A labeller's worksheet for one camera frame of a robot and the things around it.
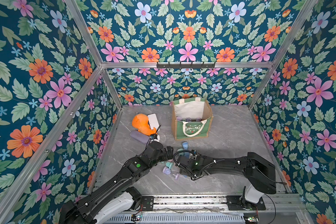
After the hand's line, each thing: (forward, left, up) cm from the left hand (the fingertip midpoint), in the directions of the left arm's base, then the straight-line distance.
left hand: (170, 150), depth 77 cm
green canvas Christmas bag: (+32, -17, -12) cm, 38 cm away
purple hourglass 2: (-7, +3, -12) cm, 14 cm away
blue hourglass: (+9, -10, -13) cm, 19 cm away
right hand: (-7, -8, -13) cm, 17 cm away
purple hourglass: (+28, -8, -6) cm, 30 cm away
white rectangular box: (+31, +12, -11) cm, 36 cm away
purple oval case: (+19, +22, -13) cm, 31 cm away
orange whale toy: (+28, +21, -7) cm, 35 cm away
